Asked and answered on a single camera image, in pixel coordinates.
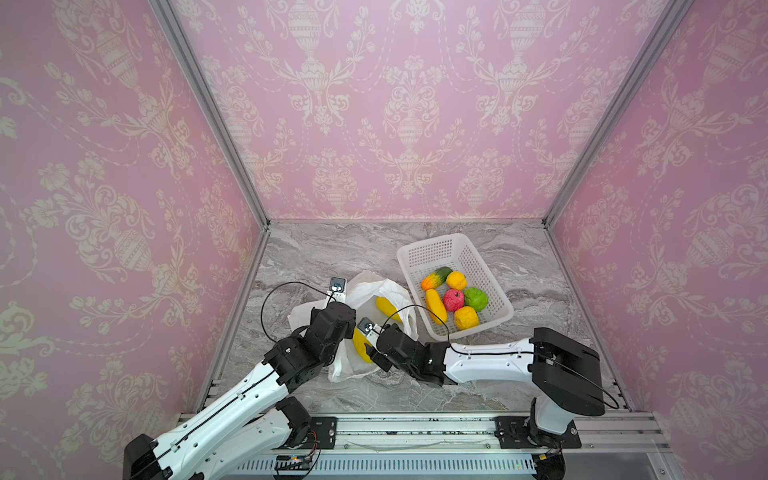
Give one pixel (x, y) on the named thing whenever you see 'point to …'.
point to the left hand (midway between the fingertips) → (344, 305)
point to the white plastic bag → (392, 302)
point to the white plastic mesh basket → (496, 313)
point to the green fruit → (475, 298)
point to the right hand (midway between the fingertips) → (373, 336)
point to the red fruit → (453, 300)
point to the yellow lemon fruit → (456, 280)
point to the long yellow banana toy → (435, 306)
